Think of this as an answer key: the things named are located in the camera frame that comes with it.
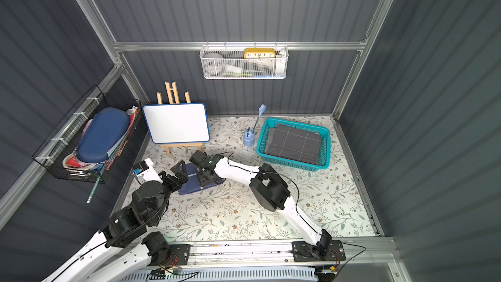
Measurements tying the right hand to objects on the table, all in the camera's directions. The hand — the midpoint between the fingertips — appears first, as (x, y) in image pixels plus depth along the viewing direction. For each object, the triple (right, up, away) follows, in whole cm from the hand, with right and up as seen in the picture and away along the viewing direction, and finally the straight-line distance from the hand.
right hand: (209, 175), depth 94 cm
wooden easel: (-14, +36, -5) cm, 39 cm away
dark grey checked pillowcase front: (+42, +15, +5) cm, 45 cm away
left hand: (-7, +8, -26) cm, 28 cm away
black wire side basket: (-41, +13, -32) cm, 54 cm away
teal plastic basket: (+56, +12, 0) cm, 58 cm away
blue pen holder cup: (+19, +19, +7) cm, 28 cm away
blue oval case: (-32, +20, -26) cm, 46 cm away
